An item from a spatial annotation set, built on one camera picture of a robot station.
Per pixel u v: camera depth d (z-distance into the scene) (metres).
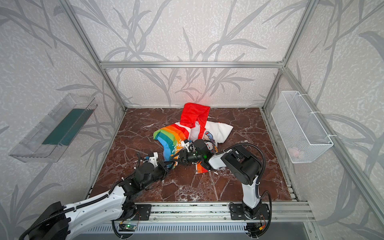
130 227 0.71
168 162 0.78
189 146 0.83
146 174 0.61
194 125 1.08
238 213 0.74
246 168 0.50
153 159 0.76
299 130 0.63
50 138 0.63
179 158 0.78
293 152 0.73
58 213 0.42
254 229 0.71
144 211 0.74
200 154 0.74
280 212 0.75
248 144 0.51
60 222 0.42
